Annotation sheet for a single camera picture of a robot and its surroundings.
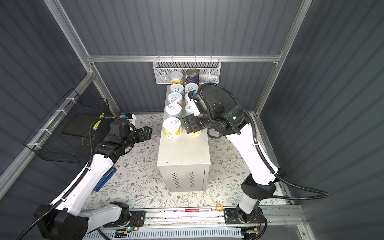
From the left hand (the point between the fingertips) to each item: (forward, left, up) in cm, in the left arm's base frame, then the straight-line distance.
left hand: (145, 130), depth 78 cm
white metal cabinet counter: (-24, -21, +9) cm, 33 cm away
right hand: (-8, -25, +14) cm, 30 cm away
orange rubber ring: (-34, -39, -25) cm, 57 cm away
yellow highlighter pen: (+4, +25, +2) cm, 26 cm away
